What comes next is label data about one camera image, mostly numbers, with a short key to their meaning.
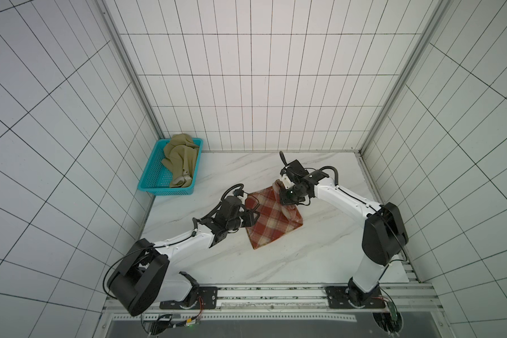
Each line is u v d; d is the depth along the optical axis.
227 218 0.66
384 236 0.46
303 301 0.73
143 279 0.41
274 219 0.92
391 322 0.68
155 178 1.05
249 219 0.74
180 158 1.07
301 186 0.64
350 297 0.66
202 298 0.73
